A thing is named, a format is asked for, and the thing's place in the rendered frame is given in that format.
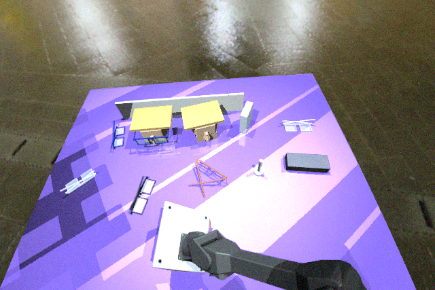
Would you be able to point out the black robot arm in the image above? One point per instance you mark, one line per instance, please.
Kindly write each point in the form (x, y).
(221, 258)

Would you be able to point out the yellow flat block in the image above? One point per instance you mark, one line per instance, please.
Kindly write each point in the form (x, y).
(152, 121)

